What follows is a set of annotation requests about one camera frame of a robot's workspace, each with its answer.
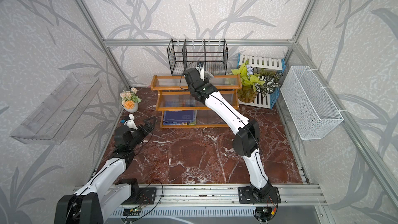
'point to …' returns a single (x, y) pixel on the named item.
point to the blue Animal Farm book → (179, 123)
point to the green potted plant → (261, 81)
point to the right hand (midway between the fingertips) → (198, 77)
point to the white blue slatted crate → (261, 63)
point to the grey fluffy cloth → (208, 75)
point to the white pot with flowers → (130, 100)
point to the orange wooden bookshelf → (181, 107)
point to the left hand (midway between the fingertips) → (153, 120)
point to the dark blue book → (179, 115)
